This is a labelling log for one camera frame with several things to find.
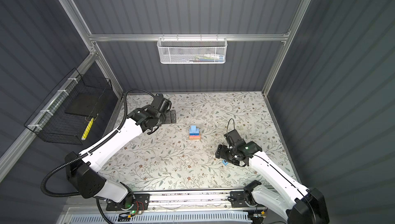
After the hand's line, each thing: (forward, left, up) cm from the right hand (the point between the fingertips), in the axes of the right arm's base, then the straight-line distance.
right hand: (222, 156), depth 80 cm
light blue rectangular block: (+16, +13, -1) cm, 21 cm away
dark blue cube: (+16, +17, -4) cm, 24 cm away
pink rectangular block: (+15, +16, -6) cm, 23 cm away
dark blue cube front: (+16, +14, -4) cm, 22 cm away
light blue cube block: (+16, +16, +2) cm, 23 cm away
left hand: (+17, +29, +14) cm, 36 cm away
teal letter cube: (-1, -2, -7) cm, 7 cm away
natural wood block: (+14, +15, -7) cm, 22 cm away
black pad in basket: (+18, +69, +22) cm, 74 cm away
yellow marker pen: (+4, +62, +21) cm, 66 cm away
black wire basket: (+11, +75, +22) cm, 79 cm away
